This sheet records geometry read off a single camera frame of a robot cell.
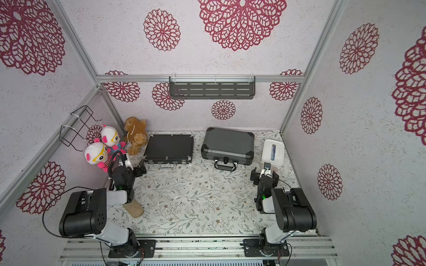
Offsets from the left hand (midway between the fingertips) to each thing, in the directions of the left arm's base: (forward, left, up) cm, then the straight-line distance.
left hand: (136, 162), depth 93 cm
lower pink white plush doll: (-2, +15, +11) cm, 19 cm away
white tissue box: (+9, -80, -4) cm, 81 cm away
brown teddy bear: (+15, +2, +6) cm, 17 cm away
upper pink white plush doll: (+10, +14, +9) cm, 19 cm away
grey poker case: (+10, -53, 0) cm, 53 cm away
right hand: (-4, -72, -1) cm, 72 cm away
